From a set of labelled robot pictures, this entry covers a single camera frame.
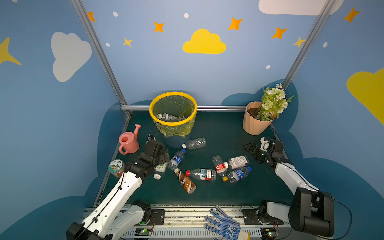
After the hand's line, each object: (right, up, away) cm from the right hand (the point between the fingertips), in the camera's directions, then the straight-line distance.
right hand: (249, 148), depth 89 cm
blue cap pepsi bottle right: (-9, -15, -5) cm, 18 cm away
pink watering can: (-74, +5, +2) cm, 74 cm away
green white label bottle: (-54, -13, -1) cm, 56 cm away
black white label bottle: (-50, +19, +5) cm, 53 cm away
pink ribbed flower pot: (+7, +13, +11) cm, 19 cm away
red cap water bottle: (-29, -14, -5) cm, 33 cm away
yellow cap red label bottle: (-18, -11, -3) cm, 22 cm away
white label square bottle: (-6, -9, +2) cm, 11 cm away
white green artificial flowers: (+16, +28, +2) cm, 32 cm away
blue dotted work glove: (-20, -35, -17) cm, 44 cm away
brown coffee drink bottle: (-38, -18, -8) cm, 43 cm away
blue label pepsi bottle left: (-47, -11, +4) cm, 48 cm away
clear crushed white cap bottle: (-31, +2, +9) cm, 33 cm away
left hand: (-51, -1, -10) cm, 52 cm away
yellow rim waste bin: (-43, +8, -6) cm, 45 cm away
